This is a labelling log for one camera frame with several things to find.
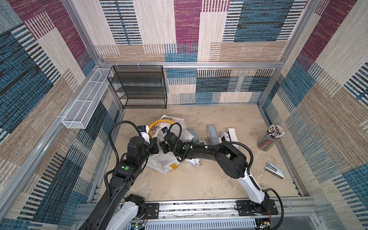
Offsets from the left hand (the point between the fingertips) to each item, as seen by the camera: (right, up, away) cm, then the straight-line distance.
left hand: (157, 138), depth 76 cm
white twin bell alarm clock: (+19, -15, +8) cm, 26 cm away
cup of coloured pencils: (+65, +2, +6) cm, 66 cm away
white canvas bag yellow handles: (+1, -16, +12) cm, 20 cm away
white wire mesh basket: (-53, +12, +17) cm, 57 cm away
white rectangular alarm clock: (+46, -1, +21) cm, 51 cm away
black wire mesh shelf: (-20, +35, +35) cm, 53 cm away
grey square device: (+32, 0, +15) cm, 35 cm away
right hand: (+2, -5, +18) cm, 19 cm away
